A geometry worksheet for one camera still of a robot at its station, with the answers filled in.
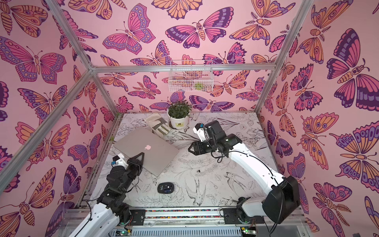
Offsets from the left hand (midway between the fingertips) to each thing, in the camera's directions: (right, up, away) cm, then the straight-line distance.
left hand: (145, 151), depth 78 cm
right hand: (+26, +3, -1) cm, 26 cm away
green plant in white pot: (+15, +22, +20) cm, 33 cm away
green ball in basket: (+29, +42, +29) cm, 59 cm away
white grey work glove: (-1, +15, +32) cm, 35 cm away
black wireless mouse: (+10, -20, +3) cm, 23 cm away
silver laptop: (+5, -1, +8) cm, 9 cm away
